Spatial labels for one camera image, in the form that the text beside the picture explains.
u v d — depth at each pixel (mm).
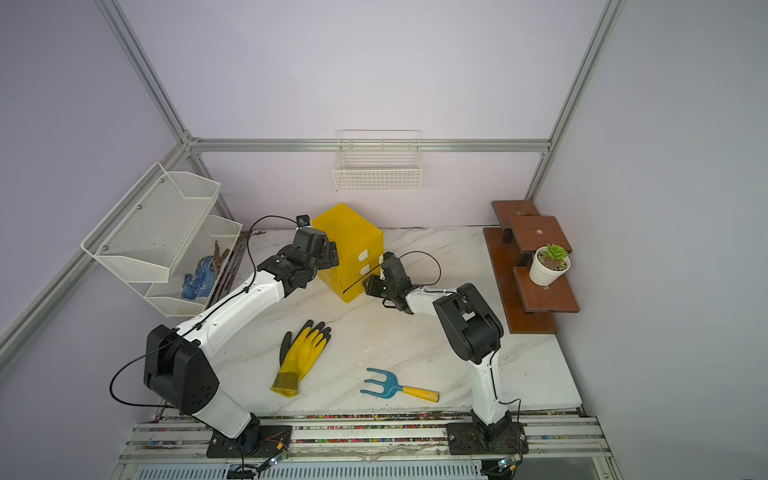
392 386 817
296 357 855
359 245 862
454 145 1912
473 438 733
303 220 727
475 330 545
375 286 885
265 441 728
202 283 873
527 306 814
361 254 877
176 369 430
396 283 798
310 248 639
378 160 951
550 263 805
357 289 959
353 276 892
